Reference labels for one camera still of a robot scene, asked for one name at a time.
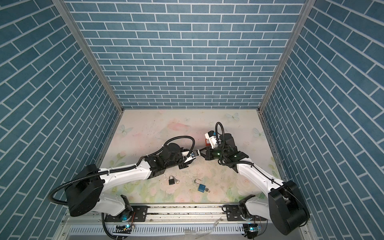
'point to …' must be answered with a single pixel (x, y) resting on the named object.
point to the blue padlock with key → (201, 188)
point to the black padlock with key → (172, 179)
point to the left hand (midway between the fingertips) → (194, 153)
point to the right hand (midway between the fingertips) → (196, 151)
